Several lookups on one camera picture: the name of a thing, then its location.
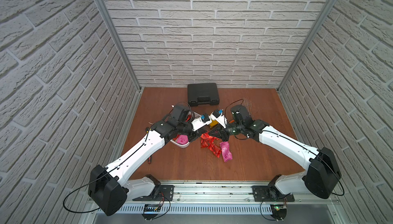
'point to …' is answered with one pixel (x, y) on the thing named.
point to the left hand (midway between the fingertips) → (206, 127)
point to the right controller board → (279, 211)
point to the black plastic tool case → (202, 94)
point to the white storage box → (174, 140)
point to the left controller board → (151, 211)
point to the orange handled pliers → (233, 120)
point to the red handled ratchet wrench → (149, 158)
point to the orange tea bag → (214, 123)
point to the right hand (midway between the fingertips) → (212, 132)
